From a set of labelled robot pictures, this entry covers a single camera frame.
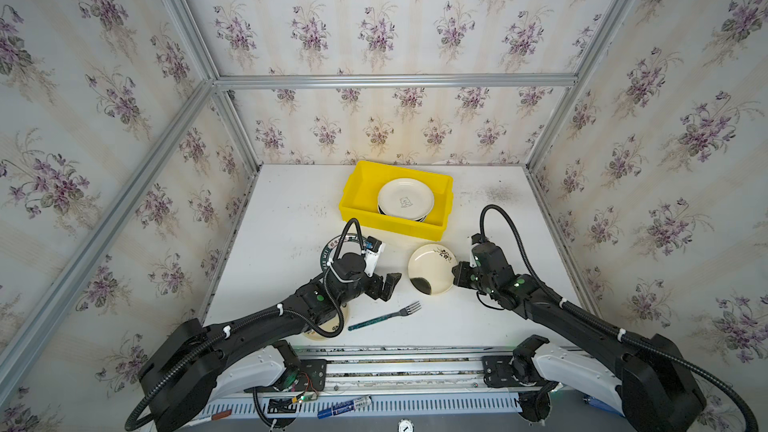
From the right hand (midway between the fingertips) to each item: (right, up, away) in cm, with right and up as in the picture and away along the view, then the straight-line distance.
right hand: (449, 272), depth 84 cm
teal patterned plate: (-7, +14, +14) cm, 21 cm away
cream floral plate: (-29, -5, -25) cm, 39 cm away
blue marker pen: (-27, -27, -17) cm, 42 cm away
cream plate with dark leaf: (-5, 0, +3) cm, 6 cm away
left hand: (-18, +3, -4) cm, 19 cm away
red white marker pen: (-59, -29, -17) cm, 68 cm away
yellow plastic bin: (-28, +23, +28) cm, 46 cm away
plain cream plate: (-11, +21, +20) cm, 31 cm away
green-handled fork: (-13, -10, -2) cm, 17 cm away
